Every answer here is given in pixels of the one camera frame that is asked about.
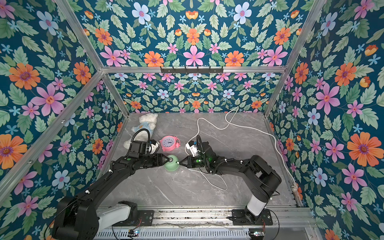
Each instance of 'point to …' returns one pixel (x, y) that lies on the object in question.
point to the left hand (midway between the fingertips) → (168, 159)
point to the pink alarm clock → (169, 143)
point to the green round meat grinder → (172, 166)
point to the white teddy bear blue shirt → (146, 121)
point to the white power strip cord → (228, 121)
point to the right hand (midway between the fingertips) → (182, 159)
